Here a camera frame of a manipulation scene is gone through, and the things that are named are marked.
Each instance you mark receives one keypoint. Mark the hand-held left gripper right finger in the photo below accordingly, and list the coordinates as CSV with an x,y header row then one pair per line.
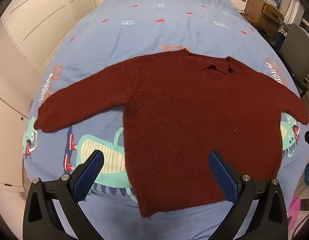
x,y
223,175

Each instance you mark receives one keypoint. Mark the wooden desk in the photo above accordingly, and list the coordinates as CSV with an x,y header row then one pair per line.
x,y
259,12

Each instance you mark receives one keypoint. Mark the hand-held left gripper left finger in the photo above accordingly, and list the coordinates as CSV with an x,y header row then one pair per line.
x,y
90,173

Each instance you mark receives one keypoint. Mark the grey chair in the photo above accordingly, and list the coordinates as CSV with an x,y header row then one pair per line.
x,y
295,47

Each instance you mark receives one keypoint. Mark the dark red knitted sweater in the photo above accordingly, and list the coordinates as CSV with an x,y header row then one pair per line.
x,y
179,120

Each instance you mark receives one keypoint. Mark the pink cloth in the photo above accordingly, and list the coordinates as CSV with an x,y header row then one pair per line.
x,y
294,208

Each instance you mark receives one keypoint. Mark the white wardrobe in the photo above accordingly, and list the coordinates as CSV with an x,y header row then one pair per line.
x,y
32,35

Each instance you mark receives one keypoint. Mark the blue dinosaur printed bed sheet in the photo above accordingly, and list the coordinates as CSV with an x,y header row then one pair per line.
x,y
149,27

